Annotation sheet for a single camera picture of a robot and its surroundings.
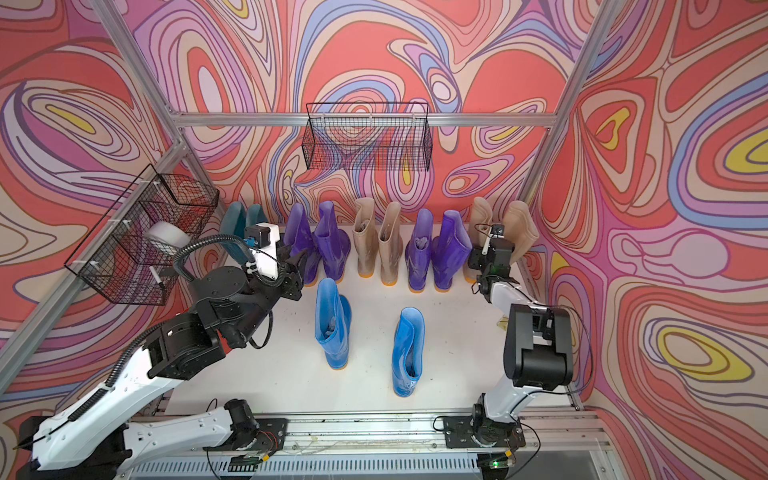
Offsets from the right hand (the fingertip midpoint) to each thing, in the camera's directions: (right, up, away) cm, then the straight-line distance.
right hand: (483, 253), depth 95 cm
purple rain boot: (-47, +3, -10) cm, 48 cm away
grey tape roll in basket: (-86, +5, -21) cm, 88 cm away
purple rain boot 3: (-13, +2, -8) cm, 15 cm away
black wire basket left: (-94, 0, -23) cm, 97 cm away
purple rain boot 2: (-22, 0, -13) cm, 26 cm away
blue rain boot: (-26, -22, -29) cm, 45 cm away
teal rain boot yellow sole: (-76, +9, -8) cm, 77 cm away
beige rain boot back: (-37, +5, -10) cm, 39 cm away
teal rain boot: (-70, +11, -7) cm, 72 cm away
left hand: (-47, +1, -37) cm, 60 cm away
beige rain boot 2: (+8, +7, -8) cm, 14 cm away
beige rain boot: (-30, +3, -12) cm, 33 cm away
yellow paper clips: (+6, -22, 0) cm, 23 cm away
